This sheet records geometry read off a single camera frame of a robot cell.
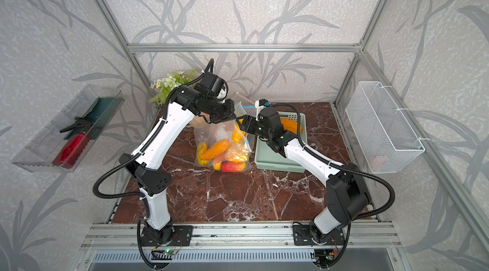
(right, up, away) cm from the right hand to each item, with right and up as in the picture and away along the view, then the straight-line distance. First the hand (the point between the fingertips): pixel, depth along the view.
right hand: (239, 119), depth 80 cm
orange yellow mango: (0, -18, +8) cm, 20 cm away
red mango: (-8, -22, +8) cm, 25 cm away
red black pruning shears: (-50, -9, -21) cm, 55 cm away
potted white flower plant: (-34, +17, +6) cm, 38 cm away
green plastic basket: (+13, -20, +9) cm, 25 cm away
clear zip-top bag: (-8, -12, +4) cm, 15 cm away
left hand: (0, +1, -6) cm, 6 cm away
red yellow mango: (-4, -22, +8) cm, 24 cm away
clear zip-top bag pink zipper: (0, +12, +31) cm, 34 cm away
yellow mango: (-20, -14, +13) cm, 28 cm away
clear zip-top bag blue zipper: (-17, -8, +19) cm, 27 cm away
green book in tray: (-52, +2, -10) cm, 53 cm away
